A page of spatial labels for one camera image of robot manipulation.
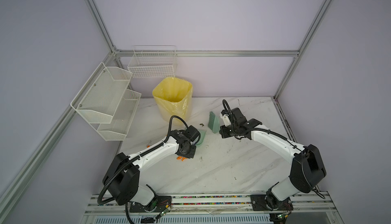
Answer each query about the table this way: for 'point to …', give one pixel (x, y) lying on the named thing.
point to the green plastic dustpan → (202, 133)
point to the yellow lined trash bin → (173, 98)
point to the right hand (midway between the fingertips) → (219, 130)
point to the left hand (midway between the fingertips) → (187, 154)
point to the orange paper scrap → (182, 158)
